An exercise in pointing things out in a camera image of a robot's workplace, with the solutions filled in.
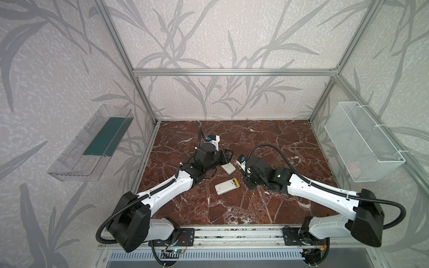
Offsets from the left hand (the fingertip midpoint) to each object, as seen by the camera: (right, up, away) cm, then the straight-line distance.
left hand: (235, 148), depth 79 cm
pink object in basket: (+53, -9, -6) cm, 54 cm away
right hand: (+4, -10, +1) cm, 11 cm away
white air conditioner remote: (-3, -12, +17) cm, 21 cm away
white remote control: (-4, -21, +10) cm, 24 cm away
